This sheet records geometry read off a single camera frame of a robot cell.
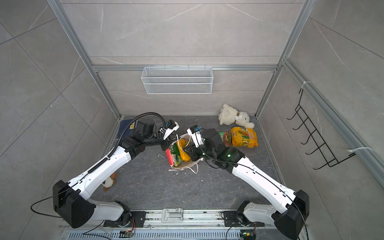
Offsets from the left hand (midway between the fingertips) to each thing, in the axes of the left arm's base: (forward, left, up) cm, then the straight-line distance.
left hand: (179, 133), depth 74 cm
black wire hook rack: (-21, -62, +7) cm, 65 cm away
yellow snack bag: (+11, -44, -21) cm, 50 cm away
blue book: (+31, +46, -28) cm, 62 cm away
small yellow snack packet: (+1, -1, -11) cm, 11 cm away
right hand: (-8, -3, -2) cm, 8 cm away
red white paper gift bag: (-4, +2, -18) cm, 19 cm away
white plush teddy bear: (+29, -34, -18) cm, 49 cm away
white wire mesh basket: (+44, +2, +2) cm, 45 cm away
